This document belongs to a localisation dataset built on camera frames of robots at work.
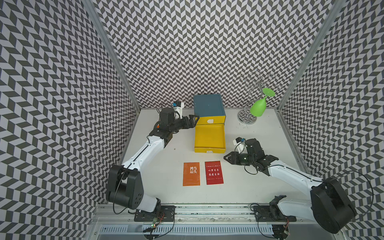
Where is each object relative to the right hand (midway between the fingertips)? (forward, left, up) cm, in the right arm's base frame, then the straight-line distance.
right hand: (226, 160), depth 83 cm
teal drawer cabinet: (+30, +9, +14) cm, 34 cm away
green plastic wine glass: (+25, -19, +17) cm, 36 cm away
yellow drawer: (+16, +9, +3) cm, 18 cm away
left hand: (+17, +18, +17) cm, 30 cm away
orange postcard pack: (-5, +20, -8) cm, 22 cm away
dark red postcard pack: (-4, +7, -8) cm, 11 cm away
